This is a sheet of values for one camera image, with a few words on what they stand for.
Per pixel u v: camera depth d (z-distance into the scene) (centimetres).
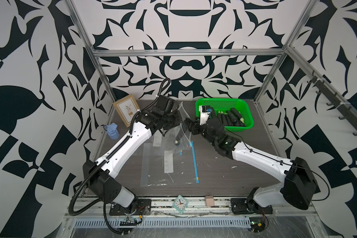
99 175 40
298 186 41
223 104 127
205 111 65
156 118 52
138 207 74
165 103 55
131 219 70
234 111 109
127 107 102
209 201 77
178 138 79
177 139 83
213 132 59
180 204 74
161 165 87
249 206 67
